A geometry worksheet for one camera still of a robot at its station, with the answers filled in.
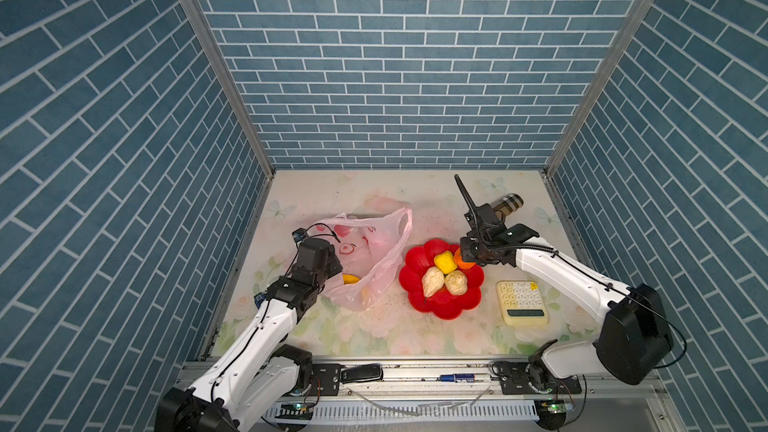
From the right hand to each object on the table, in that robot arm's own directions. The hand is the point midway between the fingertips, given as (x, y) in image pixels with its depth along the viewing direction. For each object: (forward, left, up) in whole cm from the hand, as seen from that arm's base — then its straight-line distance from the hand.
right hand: (462, 247), depth 86 cm
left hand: (-6, +36, +1) cm, 37 cm away
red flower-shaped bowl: (0, +12, -9) cm, 15 cm away
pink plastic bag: (-1, +28, -6) cm, 28 cm away
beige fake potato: (-8, +8, -5) cm, 13 cm away
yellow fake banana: (-9, +32, -7) cm, 34 cm away
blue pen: (-32, +1, -11) cm, 33 cm away
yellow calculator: (-12, -18, -10) cm, 23 cm away
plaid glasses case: (+25, -20, -9) cm, 33 cm away
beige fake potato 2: (-9, +1, -5) cm, 10 cm away
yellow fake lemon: (-2, +4, -5) cm, 7 cm away
